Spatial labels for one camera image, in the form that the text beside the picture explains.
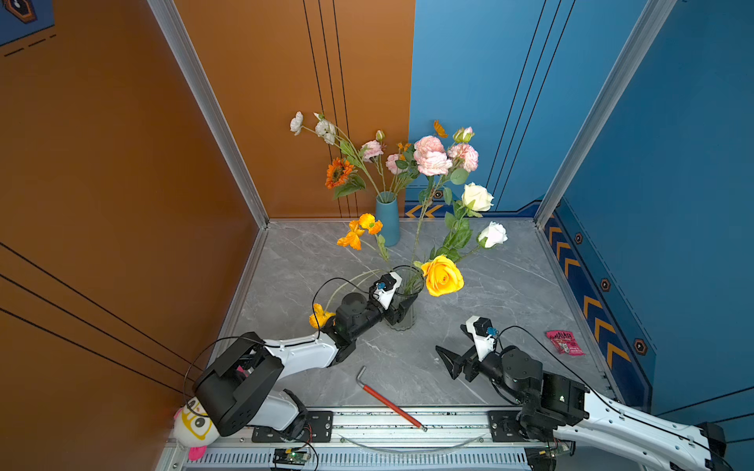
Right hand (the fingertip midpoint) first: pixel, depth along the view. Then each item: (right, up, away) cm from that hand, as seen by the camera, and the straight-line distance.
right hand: (446, 341), depth 72 cm
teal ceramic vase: (-14, +35, +30) cm, 48 cm away
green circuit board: (-38, -28, -1) cm, 47 cm away
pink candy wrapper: (+38, -5, +14) cm, 41 cm away
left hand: (-9, +13, +7) cm, 17 cm away
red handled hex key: (-23, -14, +9) cm, 28 cm away
